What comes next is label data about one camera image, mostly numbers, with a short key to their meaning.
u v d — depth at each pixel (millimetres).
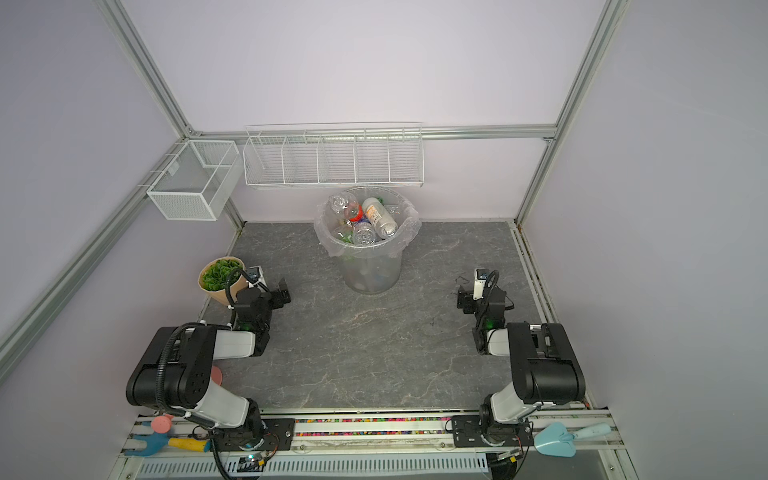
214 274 913
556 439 721
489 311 721
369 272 904
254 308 720
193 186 961
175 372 451
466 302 852
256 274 803
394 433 753
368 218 842
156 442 731
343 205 821
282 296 881
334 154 993
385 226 781
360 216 854
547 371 451
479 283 826
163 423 664
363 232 846
